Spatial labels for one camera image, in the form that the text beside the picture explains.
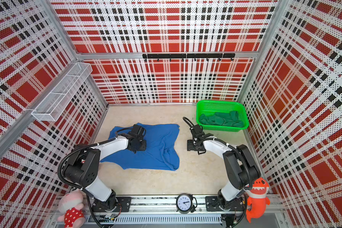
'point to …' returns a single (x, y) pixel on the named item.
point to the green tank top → (231, 118)
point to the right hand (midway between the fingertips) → (193, 147)
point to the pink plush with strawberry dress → (71, 205)
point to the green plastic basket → (208, 107)
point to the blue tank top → (162, 152)
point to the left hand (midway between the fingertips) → (143, 148)
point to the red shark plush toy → (257, 199)
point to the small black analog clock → (184, 204)
